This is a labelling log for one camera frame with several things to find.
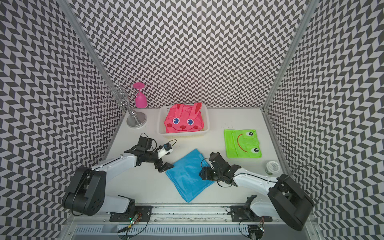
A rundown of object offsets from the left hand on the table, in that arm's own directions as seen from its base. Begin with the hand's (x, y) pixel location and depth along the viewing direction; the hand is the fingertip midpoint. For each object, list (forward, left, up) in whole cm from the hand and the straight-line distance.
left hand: (169, 159), depth 87 cm
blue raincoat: (-9, -10, -2) cm, 13 cm away
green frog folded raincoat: (+13, -46, -4) cm, 48 cm away
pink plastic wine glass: (+38, +22, +13) cm, 46 cm away
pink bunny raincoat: (+30, -7, +2) cm, 31 cm away
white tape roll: (-6, -59, +1) cm, 59 cm away
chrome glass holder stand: (+33, +30, +23) cm, 50 cm away
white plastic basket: (+35, +9, +3) cm, 36 cm away
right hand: (-10, -21, -3) cm, 23 cm away
